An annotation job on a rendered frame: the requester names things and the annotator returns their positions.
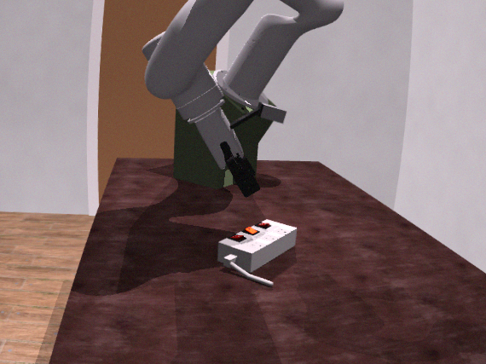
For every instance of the white power strip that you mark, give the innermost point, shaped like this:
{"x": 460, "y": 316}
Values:
{"x": 255, "y": 246}

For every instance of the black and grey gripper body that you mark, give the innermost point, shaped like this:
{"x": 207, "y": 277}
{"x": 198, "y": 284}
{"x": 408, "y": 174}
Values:
{"x": 215, "y": 129}

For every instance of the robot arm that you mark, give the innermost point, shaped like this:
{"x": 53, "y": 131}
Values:
{"x": 176, "y": 55}

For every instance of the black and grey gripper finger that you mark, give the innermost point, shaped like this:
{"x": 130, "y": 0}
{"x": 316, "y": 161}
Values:
{"x": 248, "y": 165}
{"x": 242, "y": 176}

